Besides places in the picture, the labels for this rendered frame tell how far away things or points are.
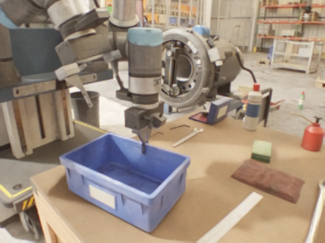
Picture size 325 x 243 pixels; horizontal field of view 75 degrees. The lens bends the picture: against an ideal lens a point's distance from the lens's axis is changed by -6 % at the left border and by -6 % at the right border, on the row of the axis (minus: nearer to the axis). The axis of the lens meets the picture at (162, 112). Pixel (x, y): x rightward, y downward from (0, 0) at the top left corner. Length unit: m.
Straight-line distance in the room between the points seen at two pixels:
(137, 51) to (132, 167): 0.37
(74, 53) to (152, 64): 0.19
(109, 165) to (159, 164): 0.19
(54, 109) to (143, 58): 0.88
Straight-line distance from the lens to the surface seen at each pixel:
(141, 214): 0.53
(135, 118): 0.58
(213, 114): 1.13
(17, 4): 0.63
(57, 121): 1.38
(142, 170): 0.73
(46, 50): 1.21
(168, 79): 2.14
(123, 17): 1.13
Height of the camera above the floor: 0.90
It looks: 19 degrees down
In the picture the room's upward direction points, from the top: 1 degrees clockwise
